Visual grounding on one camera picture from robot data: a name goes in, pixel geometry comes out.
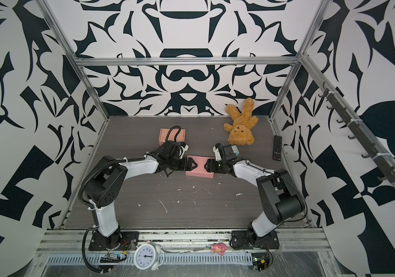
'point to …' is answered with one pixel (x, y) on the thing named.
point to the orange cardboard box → (163, 133)
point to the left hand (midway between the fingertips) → (194, 163)
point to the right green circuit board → (260, 261)
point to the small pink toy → (219, 248)
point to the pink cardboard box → (200, 171)
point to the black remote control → (277, 148)
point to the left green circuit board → (114, 257)
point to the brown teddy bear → (240, 131)
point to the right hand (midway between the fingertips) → (209, 165)
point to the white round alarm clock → (148, 256)
